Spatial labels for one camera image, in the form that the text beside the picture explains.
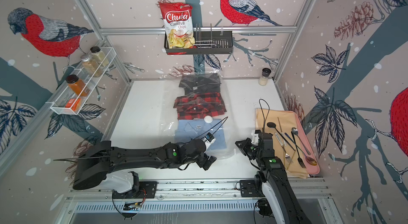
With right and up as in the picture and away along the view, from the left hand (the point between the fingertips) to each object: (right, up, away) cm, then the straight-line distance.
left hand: (213, 151), depth 77 cm
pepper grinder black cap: (+39, +44, +33) cm, 68 cm away
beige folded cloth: (+45, +3, +13) cm, 47 cm away
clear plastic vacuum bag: (-27, +12, +21) cm, 36 cm away
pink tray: (+53, -1, +9) cm, 54 cm away
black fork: (+46, -6, +5) cm, 47 cm away
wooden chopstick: (+42, +10, +18) cm, 46 cm away
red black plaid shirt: (-9, +21, +24) cm, 33 cm away
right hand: (+12, +4, +6) cm, 14 cm away
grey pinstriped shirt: (-8, +36, +38) cm, 53 cm away
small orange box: (-61, +25, -10) cm, 66 cm away
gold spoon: (+51, -6, +4) cm, 52 cm away
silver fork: (+40, -5, +7) cm, 41 cm away
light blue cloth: (-13, +7, +17) cm, 23 cm away
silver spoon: (+50, +6, +15) cm, 52 cm away
